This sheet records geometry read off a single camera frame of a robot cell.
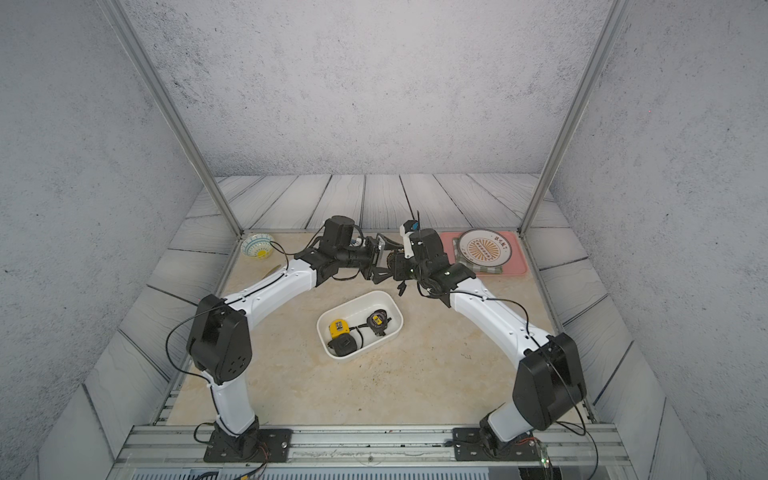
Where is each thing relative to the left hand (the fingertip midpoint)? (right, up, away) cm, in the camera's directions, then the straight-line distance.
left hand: (405, 256), depth 79 cm
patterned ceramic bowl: (-55, +4, +36) cm, 66 cm away
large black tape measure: (-18, -25, +8) cm, 32 cm away
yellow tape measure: (-20, -22, +13) cm, 32 cm away
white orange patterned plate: (+32, +3, +36) cm, 48 cm away
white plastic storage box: (-14, -21, +15) cm, 30 cm away
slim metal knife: (-48, -6, +32) cm, 58 cm away
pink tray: (+42, -3, +31) cm, 52 cm away
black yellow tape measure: (-8, -20, +13) cm, 25 cm away
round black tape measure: (-4, -1, +4) cm, 6 cm away
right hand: (-2, 0, +3) cm, 4 cm away
